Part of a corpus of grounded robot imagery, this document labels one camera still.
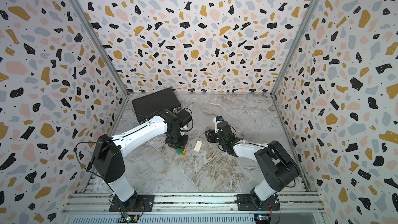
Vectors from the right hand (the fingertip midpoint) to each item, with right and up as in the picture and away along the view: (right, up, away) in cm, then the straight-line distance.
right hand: (206, 133), depth 91 cm
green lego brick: (-14, -8, -11) cm, 19 cm away
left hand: (-11, -6, -10) cm, 16 cm away
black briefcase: (-41, +16, +18) cm, 48 cm away
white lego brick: (-5, -8, +1) cm, 9 cm away
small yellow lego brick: (-13, -12, -1) cm, 17 cm away
